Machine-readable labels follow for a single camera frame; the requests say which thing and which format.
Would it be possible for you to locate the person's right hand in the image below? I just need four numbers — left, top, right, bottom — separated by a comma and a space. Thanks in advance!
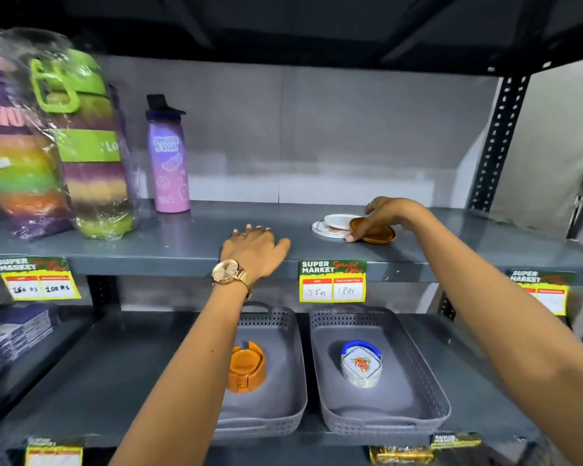
345, 196, 431, 244

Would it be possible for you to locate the person's left hand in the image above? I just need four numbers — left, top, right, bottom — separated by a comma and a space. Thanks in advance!
220, 225, 292, 282

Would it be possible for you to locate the white floral coaster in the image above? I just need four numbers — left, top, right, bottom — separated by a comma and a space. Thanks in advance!
312, 219, 353, 239
323, 214, 363, 234

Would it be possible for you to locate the grey perforated basket with handle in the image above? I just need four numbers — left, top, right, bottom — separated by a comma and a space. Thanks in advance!
212, 301, 308, 440

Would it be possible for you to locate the orange coaster set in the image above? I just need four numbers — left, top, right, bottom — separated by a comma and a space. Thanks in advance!
227, 340, 267, 394

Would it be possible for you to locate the white coaster set blue holder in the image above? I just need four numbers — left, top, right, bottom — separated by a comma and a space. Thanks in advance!
339, 340, 383, 389

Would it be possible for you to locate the person's left forearm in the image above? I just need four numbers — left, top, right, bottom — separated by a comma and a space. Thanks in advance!
109, 281, 253, 466

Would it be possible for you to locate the person's right forearm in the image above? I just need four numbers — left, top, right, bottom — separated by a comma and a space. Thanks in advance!
407, 206, 583, 466

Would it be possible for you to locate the striped bottle with green lid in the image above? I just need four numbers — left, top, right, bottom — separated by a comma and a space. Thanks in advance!
30, 49, 139, 240

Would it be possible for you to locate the gold wristwatch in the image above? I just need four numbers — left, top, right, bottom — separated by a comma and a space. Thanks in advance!
211, 259, 255, 300

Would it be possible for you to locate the yellow green price label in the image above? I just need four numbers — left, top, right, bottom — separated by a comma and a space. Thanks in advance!
0, 256, 82, 302
299, 259, 368, 304
429, 433, 482, 450
507, 269, 577, 316

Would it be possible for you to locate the grey metal shelf rack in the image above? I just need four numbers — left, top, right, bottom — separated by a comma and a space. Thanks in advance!
0, 0, 583, 466

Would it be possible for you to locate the lilac bottle with black cap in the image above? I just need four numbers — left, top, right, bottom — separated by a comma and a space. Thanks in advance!
145, 93, 191, 214

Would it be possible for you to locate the dark purple bottle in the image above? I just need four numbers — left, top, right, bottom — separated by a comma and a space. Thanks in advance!
108, 84, 143, 224

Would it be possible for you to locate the gold packet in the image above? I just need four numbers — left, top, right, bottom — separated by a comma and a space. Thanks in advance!
369, 446, 434, 466

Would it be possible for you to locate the purple rainbow striped bottle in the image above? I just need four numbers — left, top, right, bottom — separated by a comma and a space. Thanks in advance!
0, 43, 74, 240

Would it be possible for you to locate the stack of wrapped packets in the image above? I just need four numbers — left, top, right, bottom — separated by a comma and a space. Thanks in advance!
0, 305, 59, 379

